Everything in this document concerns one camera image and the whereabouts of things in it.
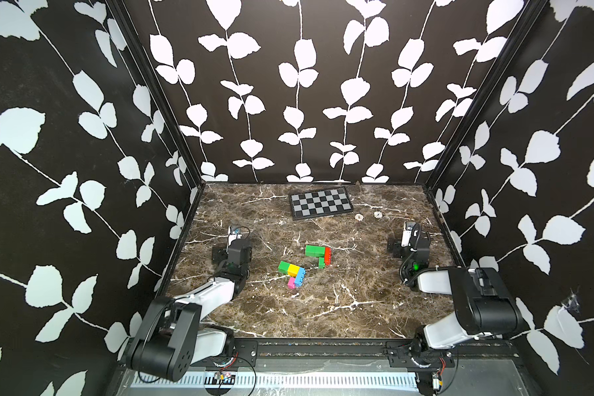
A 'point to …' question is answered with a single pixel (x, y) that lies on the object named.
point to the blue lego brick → (300, 276)
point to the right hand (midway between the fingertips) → (402, 231)
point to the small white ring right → (378, 214)
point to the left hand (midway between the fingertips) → (230, 241)
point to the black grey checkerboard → (320, 203)
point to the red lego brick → (328, 256)
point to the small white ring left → (359, 217)
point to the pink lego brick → (291, 283)
